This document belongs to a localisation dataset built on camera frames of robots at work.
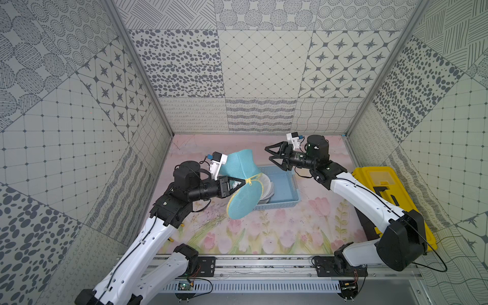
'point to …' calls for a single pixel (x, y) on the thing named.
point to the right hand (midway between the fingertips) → (267, 155)
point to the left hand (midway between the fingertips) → (244, 178)
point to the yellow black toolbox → (385, 181)
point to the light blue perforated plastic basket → (286, 193)
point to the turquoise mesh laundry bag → (244, 201)
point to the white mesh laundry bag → (268, 187)
